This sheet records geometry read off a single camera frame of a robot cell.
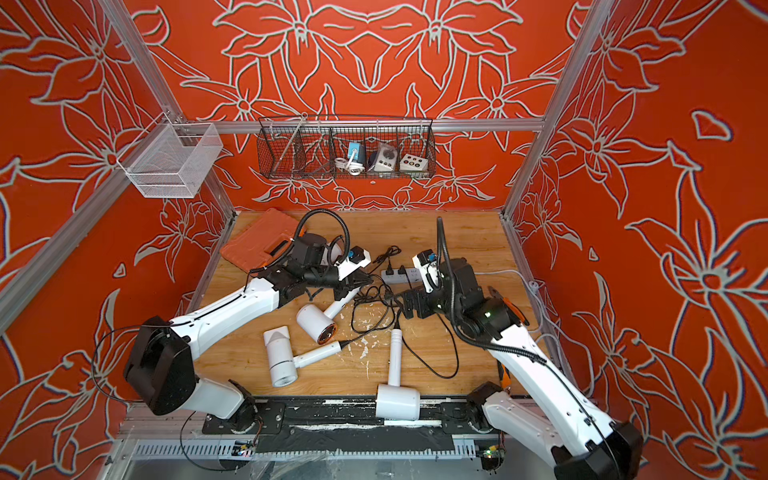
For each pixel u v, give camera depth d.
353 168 0.86
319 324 0.85
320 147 1.01
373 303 0.90
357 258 0.65
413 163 0.94
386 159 0.91
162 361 0.41
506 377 0.79
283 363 0.76
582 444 0.38
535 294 0.98
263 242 1.03
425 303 0.63
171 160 0.91
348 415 0.74
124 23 0.71
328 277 0.67
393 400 0.71
